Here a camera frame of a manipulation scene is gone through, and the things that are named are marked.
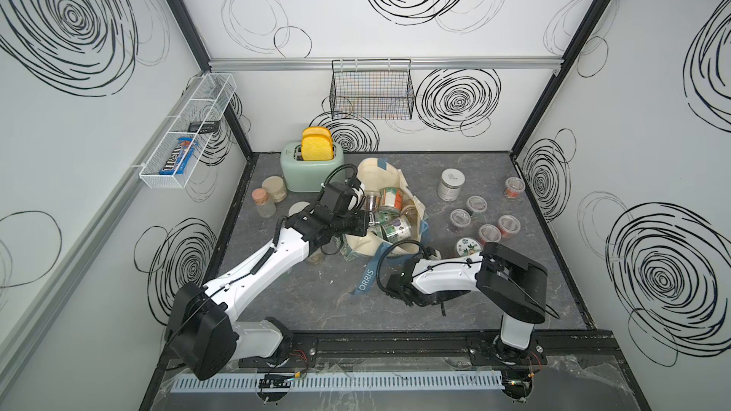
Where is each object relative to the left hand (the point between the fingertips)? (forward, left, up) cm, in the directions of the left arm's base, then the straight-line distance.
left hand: (368, 218), depth 79 cm
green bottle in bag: (+2, -9, -8) cm, 12 cm away
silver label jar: (+21, -29, -9) cm, 36 cm away
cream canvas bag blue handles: (+20, -1, -4) cm, 21 cm away
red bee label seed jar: (+23, -53, -11) cm, 59 cm away
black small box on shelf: (+18, +46, +17) cm, 52 cm away
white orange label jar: (+14, -7, -10) cm, 19 cm away
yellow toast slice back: (+32, +19, +5) cm, 37 cm away
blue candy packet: (+6, +48, +17) cm, 52 cm away
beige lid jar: (+18, +33, -11) cm, 40 cm away
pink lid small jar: (+11, +36, -12) cm, 39 cm away
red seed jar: (+7, -46, -12) cm, 48 cm away
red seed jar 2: (+3, -39, -12) cm, 41 cm away
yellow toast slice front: (+27, +18, +1) cm, 33 cm away
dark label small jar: (+13, 0, -11) cm, 17 cm away
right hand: (-14, -26, -16) cm, 34 cm away
